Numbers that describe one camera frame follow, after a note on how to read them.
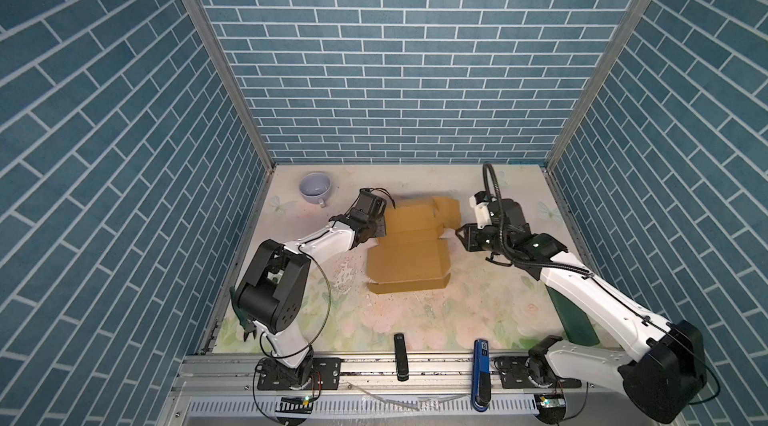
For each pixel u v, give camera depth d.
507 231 0.59
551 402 0.74
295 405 0.72
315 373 0.73
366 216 0.73
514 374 0.74
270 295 0.46
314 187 1.08
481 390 0.72
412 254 0.92
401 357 0.75
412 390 0.73
